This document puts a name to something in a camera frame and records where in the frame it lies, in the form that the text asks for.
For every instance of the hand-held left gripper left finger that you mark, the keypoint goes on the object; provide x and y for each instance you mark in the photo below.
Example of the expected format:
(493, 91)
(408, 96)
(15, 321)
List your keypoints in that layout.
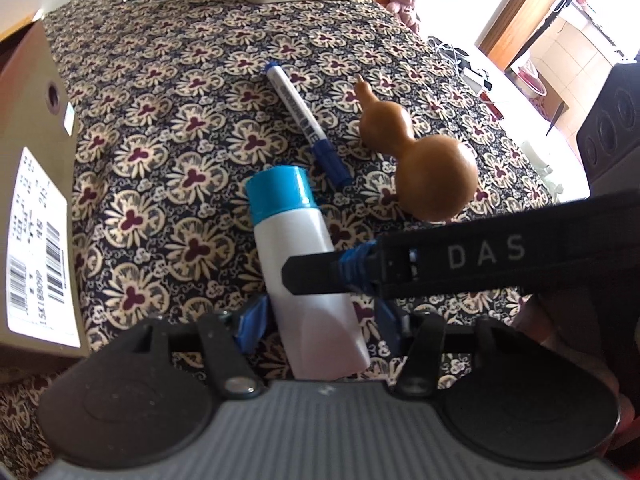
(252, 322)

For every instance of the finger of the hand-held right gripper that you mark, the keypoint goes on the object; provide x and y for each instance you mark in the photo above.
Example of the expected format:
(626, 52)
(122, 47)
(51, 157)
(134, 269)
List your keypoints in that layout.
(320, 274)

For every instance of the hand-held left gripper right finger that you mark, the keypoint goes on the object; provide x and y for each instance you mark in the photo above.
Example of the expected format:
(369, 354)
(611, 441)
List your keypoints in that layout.
(386, 322)

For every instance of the white bottle with blue cap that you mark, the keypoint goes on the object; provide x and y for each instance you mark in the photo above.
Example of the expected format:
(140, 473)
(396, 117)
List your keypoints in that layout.
(305, 240)

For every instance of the brown gourd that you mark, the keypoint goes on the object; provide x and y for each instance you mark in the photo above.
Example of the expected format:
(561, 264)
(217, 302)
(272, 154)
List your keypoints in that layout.
(430, 170)

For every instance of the white marker with blue cap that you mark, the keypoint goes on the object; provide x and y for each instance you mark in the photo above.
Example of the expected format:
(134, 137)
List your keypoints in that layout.
(300, 115)

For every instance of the brown cardboard box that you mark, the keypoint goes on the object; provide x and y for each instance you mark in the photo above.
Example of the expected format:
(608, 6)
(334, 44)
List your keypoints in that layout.
(35, 185)

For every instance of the person's right hand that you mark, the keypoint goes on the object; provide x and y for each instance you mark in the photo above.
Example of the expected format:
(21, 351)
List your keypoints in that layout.
(547, 317)

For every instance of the black speaker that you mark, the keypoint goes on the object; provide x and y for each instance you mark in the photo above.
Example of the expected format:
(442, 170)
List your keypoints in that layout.
(612, 125)

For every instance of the white adapter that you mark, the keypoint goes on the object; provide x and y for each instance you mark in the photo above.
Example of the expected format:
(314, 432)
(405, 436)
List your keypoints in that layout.
(477, 80)

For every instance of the black device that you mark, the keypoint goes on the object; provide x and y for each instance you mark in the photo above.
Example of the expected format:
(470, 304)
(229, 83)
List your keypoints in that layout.
(462, 57)

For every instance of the floral tablecloth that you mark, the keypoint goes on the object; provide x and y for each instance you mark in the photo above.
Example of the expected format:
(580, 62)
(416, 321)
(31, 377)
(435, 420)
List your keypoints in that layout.
(165, 110)

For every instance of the pink plush bear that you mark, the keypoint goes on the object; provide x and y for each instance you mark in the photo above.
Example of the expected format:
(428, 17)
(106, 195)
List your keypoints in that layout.
(402, 7)

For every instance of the wooden door frame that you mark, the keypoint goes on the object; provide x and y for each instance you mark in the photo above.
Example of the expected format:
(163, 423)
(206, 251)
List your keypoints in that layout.
(520, 15)

